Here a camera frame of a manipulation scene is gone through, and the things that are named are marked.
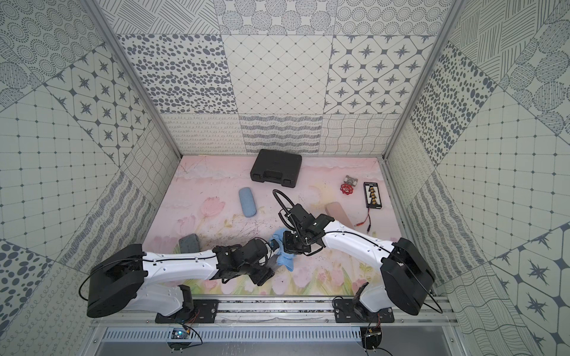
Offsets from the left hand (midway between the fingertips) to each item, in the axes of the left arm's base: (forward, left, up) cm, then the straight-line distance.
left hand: (273, 273), depth 80 cm
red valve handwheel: (+39, -32, 0) cm, 50 cm away
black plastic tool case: (+53, +3, +1) cm, 53 cm away
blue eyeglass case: (+32, +15, 0) cm, 35 cm away
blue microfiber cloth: (+2, -4, +8) cm, 9 cm away
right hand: (+6, -4, +5) cm, 9 cm away
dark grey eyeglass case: (+10, +34, +1) cm, 36 cm away
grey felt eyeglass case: (-1, -1, +15) cm, 15 cm away
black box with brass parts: (+37, -44, -2) cm, 58 cm away
